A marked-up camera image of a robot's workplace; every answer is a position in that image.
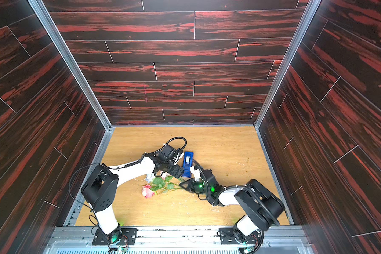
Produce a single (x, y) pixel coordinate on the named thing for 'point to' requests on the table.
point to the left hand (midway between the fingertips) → (179, 168)
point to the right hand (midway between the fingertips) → (181, 183)
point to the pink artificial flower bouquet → (158, 184)
